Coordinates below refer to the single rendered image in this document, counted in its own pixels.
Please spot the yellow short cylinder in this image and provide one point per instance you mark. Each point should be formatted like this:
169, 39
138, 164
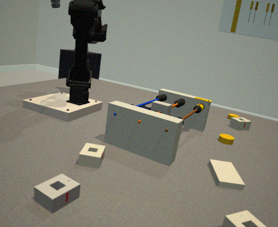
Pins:
232, 115
226, 139

